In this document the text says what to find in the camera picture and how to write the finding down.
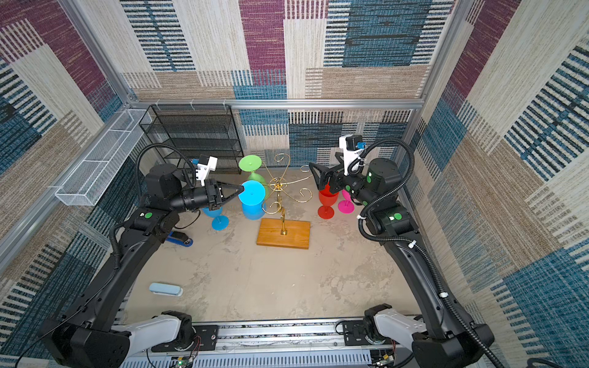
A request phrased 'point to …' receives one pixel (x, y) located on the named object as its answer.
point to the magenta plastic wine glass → (346, 206)
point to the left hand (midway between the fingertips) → (244, 190)
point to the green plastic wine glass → (251, 163)
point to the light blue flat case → (166, 289)
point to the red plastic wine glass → (327, 198)
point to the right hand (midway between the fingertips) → (327, 163)
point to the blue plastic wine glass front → (218, 222)
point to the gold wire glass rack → (279, 185)
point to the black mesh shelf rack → (189, 130)
